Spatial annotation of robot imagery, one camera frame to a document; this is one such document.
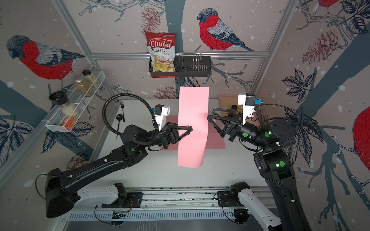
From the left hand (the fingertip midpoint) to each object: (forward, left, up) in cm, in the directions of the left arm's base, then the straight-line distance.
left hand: (190, 131), depth 47 cm
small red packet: (+12, +56, -13) cm, 59 cm away
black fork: (+54, +57, -47) cm, 92 cm away
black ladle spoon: (+42, +56, -47) cm, 84 cm away
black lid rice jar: (+19, +59, -11) cm, 63 cm away
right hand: (+4, -7, +4) cm, 9 cm away
